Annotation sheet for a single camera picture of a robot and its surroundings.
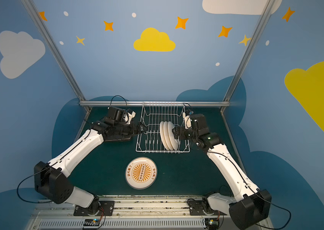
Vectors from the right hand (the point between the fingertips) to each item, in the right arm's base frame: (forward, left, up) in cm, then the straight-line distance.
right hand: (181, 127), depth 77 cm
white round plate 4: (0, +3, -15) cm, 15 cm away
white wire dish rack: (+30, +21, -22) cm, 43 cm away
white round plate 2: (+1, +11, -9) cm, 14 cm away
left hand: (-1, +22, -2) cm, 22 cm away
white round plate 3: (+4, +9, -8) cm, 13 cm away
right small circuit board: (-40, -18, -28) cm, 52 cm away
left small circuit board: (-43, +45, -28) cm, 68 cm away
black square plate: (-10, +31, +6) cm, 33 cm away
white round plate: (-18, +23, -24) cm, 38 cm away
